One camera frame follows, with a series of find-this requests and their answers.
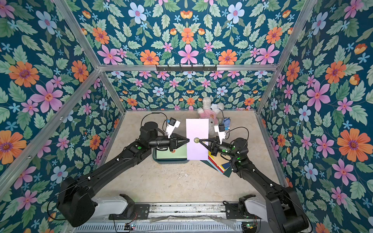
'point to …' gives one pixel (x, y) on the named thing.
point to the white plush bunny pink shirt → (211, 110)
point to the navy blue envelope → (226, 165)
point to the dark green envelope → (227, 173)
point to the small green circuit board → (127, 226)
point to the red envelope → (211, 160)
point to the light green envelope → (180, 153)
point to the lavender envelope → (196, 128)
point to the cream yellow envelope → (221, 158)
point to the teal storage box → (168, 161)
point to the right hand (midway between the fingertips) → (201, 141)
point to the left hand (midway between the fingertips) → (188, 140)
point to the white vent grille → (160, 227)
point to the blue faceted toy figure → (227, 122)
